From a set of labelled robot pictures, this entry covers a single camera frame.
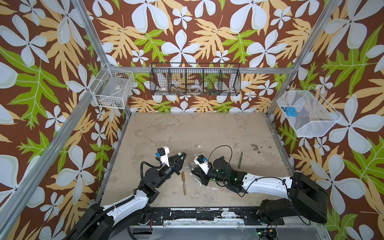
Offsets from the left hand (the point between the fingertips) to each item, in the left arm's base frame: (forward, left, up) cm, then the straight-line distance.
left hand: (184, 153), depth 73 cm
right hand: (-6, -4, -9) cm, 12 cm away
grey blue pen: (+4, -34, -22) cm, 41 cm away
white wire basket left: (+36, +43, +11) cm, 57 cm away
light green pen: (-4, -3, -6) cm, 8 cm away
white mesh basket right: (+18, -70, +9) cm, 73 cm away
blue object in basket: (+25, -61, +5) cm, 66 cm away
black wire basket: (+51, -6, +9) cm, 52 cm away
